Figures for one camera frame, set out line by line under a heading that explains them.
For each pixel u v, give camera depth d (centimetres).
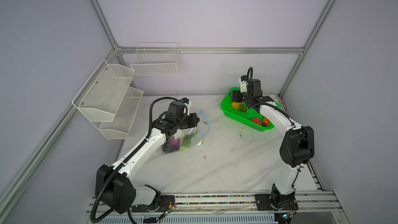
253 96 71
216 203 75
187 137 97
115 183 39
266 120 63
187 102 73
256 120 95
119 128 77
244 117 96
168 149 85
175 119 59
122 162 42
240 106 106
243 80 80
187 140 90
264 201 73
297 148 50
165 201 73
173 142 84
